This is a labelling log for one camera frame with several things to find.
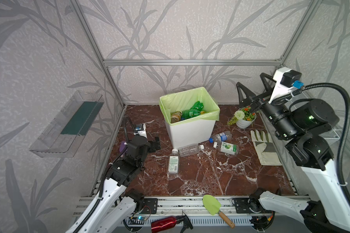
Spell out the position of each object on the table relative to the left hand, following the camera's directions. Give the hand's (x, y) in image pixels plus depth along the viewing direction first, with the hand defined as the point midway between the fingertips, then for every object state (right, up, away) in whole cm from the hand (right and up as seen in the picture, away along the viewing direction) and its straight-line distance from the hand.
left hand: (153, 132), depth 73 cm
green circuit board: (-8, -43, -2) cm, 44 cm away
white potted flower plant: (+55, +7, +22) cm, 60 cm away
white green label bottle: (+10, -20, +12) cm, 25 cm away
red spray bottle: (+5, -41, -8) cm, 42 cm away
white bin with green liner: (+23, -1, +19) cm, 30 cm away
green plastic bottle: (+25, +15, +21) cm, 35 cm away
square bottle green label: (+43, -12, +18) cm, 49 cm away
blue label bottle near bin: (+41, -6, +23) cm, 48 cm away
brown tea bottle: (+11, +8, +9) cm, 16 cm away
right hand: (+37, +22, -26) cm, 50 cm away
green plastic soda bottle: (+18, +10, +19) cm, 28 cm away
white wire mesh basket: (+79, -1, -11) cm, 80 cm away
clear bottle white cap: (+19, -13, +16) cm, 28 cm away
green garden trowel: (+31, -38, +1) cm, 49 cm away
